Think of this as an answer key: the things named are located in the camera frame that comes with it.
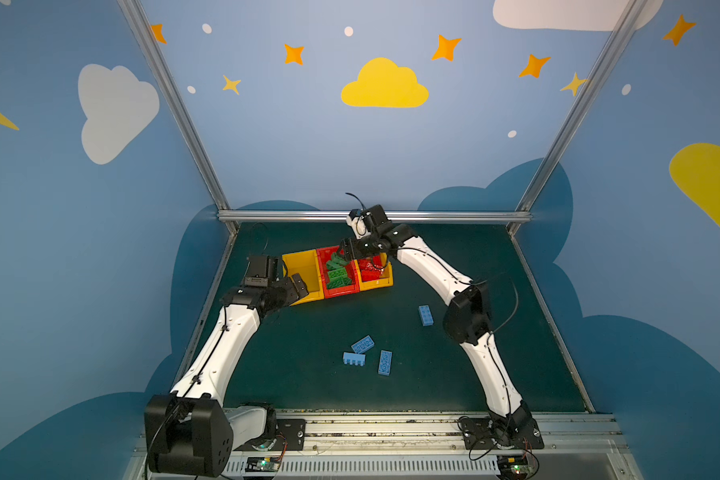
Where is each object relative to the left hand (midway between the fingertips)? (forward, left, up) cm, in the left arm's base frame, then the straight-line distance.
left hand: (297, 291), depth 83 cm
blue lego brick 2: (-14, -26, -18) cm, 34 cm away
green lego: (+15, -10, -11) cm, 21 cm away
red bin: (+23, -4, -13) cm, 27 cm away
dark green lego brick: (+21, -9, -13) cm, 26 cm away
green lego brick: (+12, -10, -13) cm, 20 cm away
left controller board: (-39, +5, -16) cm, 43 cm away
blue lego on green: (-14, -16, -13) cm, 25 cm away
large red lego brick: (+17, -22, -12) cm, 30 cm away
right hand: (+17, -13, 0) cm, 21 cm away
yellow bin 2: (+14, -27, -13) cm, 33 cm away
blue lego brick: (-9, -19, -16) cm, 26 cm away
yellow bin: (+21, +2, -15) cm, 26 cm away
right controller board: (-39, -56, -17) cm, 70 cm away
